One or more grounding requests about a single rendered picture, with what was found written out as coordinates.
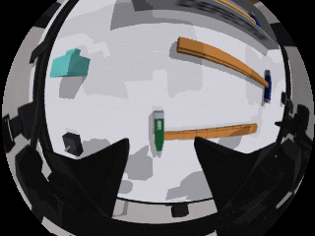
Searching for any teal cube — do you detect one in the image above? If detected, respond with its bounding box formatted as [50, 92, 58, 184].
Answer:
[49, 48, 91, 78]

